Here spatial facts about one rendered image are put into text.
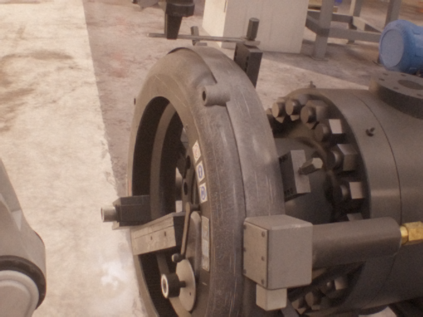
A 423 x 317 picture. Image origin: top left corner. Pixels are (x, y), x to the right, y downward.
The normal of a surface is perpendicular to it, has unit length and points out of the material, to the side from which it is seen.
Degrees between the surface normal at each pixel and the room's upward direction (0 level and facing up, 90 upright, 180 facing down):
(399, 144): 35
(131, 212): 52
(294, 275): 67
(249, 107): 28
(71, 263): 0
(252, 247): 90
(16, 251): 90
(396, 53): 90
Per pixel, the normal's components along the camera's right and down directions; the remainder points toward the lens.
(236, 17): 0.22, 0.45
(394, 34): -0.94, 0.04
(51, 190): 0.12, -0.89
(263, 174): 0.32, -0.26
